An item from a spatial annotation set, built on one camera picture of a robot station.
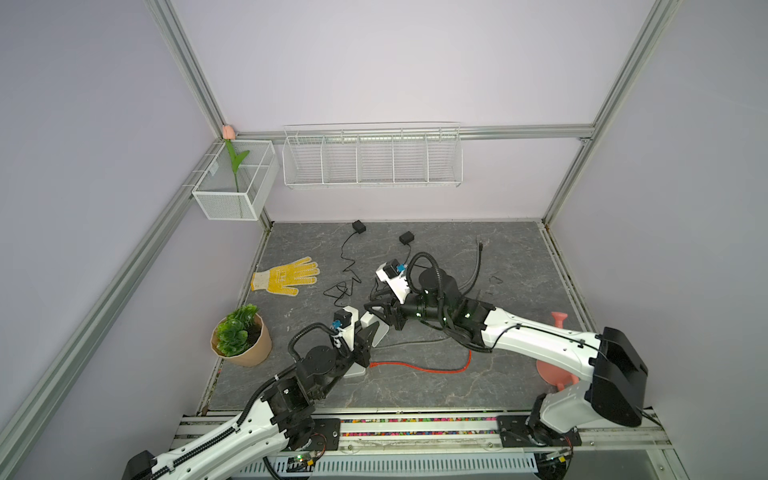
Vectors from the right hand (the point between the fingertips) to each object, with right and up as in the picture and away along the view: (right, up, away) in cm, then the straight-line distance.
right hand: (367, 304), depth 70 cm
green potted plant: (-33, -9, +6) cm, 35 cm away
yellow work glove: (-34, +3, +34) cm, 48 cm away
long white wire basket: (-1, +44, +29) cm, 53 cm away
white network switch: (-5, -21, +13) cm, 25 cm away
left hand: (+1, -6, +3) cm, 7 cm away
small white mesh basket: (-41, +34, +19) cm, 56 cm away
